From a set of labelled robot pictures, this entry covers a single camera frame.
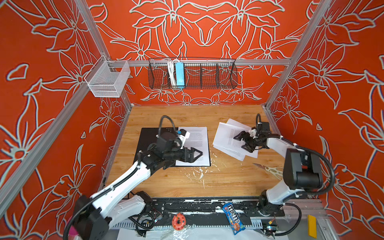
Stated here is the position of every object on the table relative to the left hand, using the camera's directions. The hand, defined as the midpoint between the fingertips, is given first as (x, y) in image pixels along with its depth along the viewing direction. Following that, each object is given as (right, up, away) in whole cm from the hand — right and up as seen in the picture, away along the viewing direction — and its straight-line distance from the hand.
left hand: (196, 152), depth 71 cm
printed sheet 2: (+29, +13, +39) cm, 50 cm away
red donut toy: (-9, -33, -2) cm, 34 cm away
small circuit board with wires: (+36, -34, -3) cm, 50 cm away
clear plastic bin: (-57, +42, +22) cm, 74 cm away
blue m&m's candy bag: (+18, -32, -3) cm, 37 cm away
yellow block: (+55, -35, -2) cm, 65 cm away
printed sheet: (+20, +1, +28) cm, 34 cm away
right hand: (+26, +3, +21) cm, 33 cm away
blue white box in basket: (-9, +44, +19) cm, 48 cm away
